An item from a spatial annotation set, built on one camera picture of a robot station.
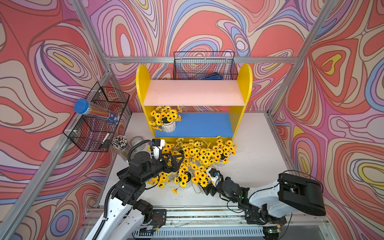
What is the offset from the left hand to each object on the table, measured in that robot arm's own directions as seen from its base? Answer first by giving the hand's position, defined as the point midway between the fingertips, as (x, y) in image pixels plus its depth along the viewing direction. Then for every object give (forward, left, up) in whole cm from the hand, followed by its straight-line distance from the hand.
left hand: (179, 156), depth 67 cm
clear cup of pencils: (+12, +34, -7) cm, 37 cm away
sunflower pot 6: (-6, -2, -12) cm, 13 cm away
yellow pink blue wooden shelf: (+58, -7, -25) cm, 63 cm away
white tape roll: (+26, +34, -24) cm, 49 cm away
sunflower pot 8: (+24, +10, 0) cm, 26 cm away
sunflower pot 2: (+9, -5, -10) cm, 14 cm away
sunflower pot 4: (+9, -22, -10) cm, 26 cm away
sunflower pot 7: (-5, -10, -10) cm, 15 cm away
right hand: (-3, -12, -21) cm, 25 cm away
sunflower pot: (+11, +7, -11) cm, 17 cm away
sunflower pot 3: (+7, -12, -11) cm, 18 cm away
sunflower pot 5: (-6, +10, -13) cm, 18 cm away
